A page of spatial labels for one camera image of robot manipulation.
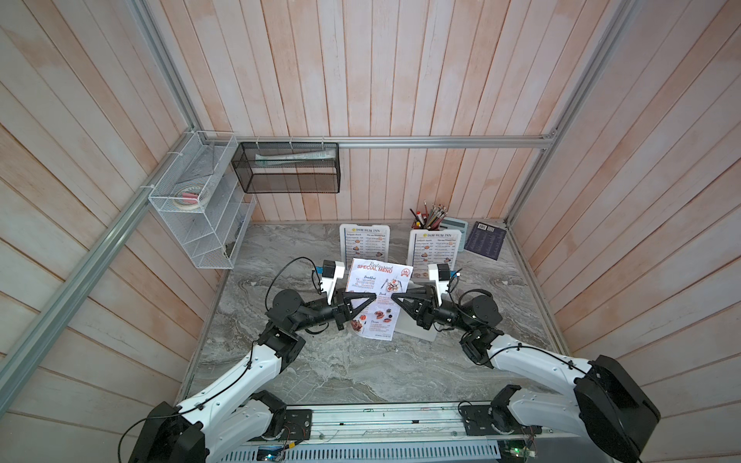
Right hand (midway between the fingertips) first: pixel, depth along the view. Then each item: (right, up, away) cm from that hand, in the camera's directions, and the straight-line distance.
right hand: (393, 298), depth 67 cm
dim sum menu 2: (+15, +12, +26) cm, 32 cm away
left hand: (-5, -1, -1) cm, 5 cm away
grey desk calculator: (+29, +22, +49) cm, 61 cm away
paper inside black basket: (-38, +40, +23) cm, 60 cm away
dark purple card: (+42, +15, +48) cm, 66 cm away
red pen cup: (+17, +22, +38) cm, 47 cm away
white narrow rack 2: (-15, +16, +27) cm, 34 cm away
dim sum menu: (-7, +14, +28) cm, 32 cm away
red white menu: (-3, -5, 0) cm, 6 cm away
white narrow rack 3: (+8, +13, +27) cm, 31 cm away
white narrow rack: (+3, -6, -2) cm, 7 cm away
